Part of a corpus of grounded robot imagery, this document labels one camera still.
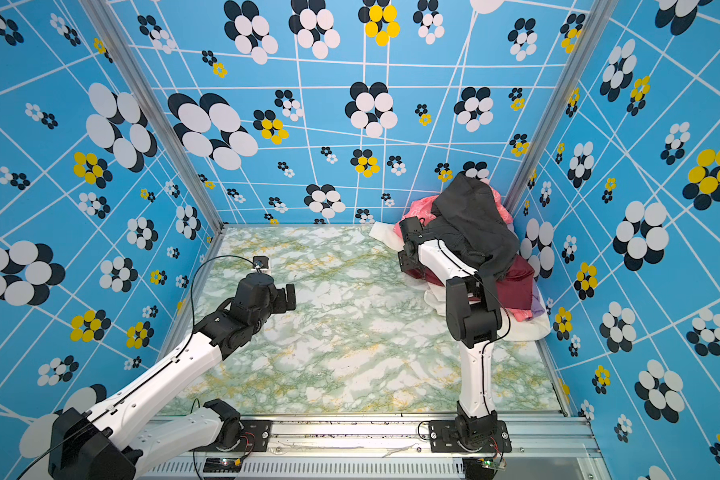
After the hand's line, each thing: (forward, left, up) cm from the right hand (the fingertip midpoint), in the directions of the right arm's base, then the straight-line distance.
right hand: (422, 259), depth 101 cm
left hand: (-19, +42, +13) cm, 48 cm away
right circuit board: (-57, -11, -4) cm, 58 cm away
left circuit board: (-58, +54, -9) cm, 79 cm away
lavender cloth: (-16, -35, -3) cm, 38 cm away
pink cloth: (+19, -1, +7) cm, 20 cm away
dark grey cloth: (+13, -17, +6) cm, 22 cm away
